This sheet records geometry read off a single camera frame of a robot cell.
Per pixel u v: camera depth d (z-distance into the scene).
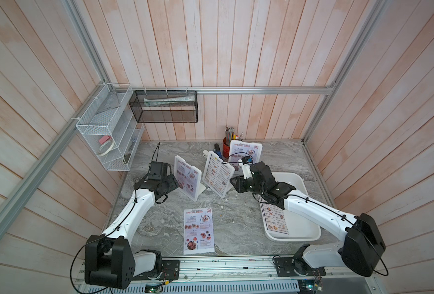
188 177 0.87
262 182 0.61
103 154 0.78
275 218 0.84
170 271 0.73
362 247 0.41
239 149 0.94
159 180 0.65
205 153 1.10
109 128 0.69
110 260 0.40
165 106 1.05
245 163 0.72
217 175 0.91
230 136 1.04
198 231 0.84
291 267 0.72
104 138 0.82
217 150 1.11
